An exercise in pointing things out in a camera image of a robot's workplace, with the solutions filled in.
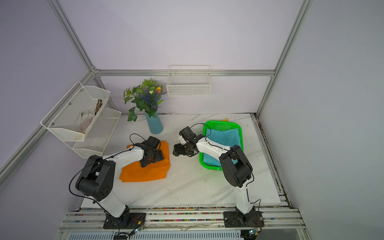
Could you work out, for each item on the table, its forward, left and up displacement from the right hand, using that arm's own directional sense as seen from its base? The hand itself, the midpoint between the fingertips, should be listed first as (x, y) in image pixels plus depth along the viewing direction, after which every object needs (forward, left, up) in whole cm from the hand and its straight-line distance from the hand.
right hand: (179, 154), depth 92 cm
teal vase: (+24, +19, +2) cm, 30 cm away
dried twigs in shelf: (+16, +43, +27) cm, 53 cm away
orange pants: (-10, +27, -3) cm, 29 cm away
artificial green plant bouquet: (+22, +17, +28) cm, 39 cm away
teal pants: (+10, -33, +2) cm, 34 cm away
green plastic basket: (+29, -30, -7) cm, 43 cm away
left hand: (-3, +15, -5) cm, 16 cm away
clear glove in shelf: (+8, +48, +25) cm, 55 cm away
